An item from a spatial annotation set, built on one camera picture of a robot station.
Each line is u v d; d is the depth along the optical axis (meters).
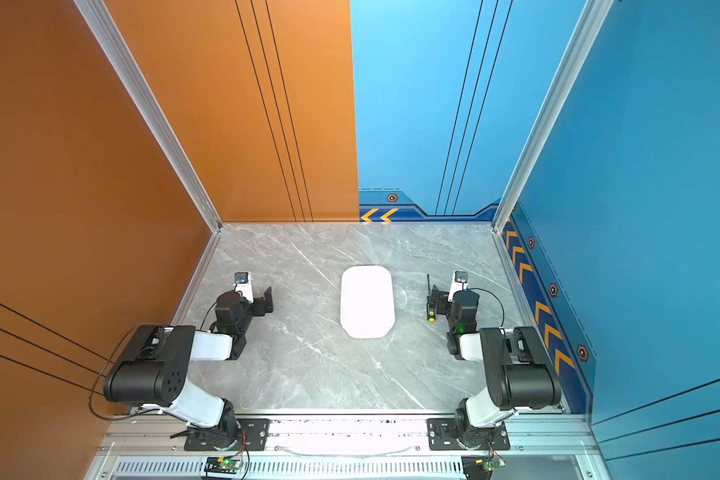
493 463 0.69
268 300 0.87
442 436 0.72
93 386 0.70
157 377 0.45
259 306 0.85
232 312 0.72
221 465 0.71
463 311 0.71
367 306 0.89
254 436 0.74
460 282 0.80
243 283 0.81
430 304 0.88
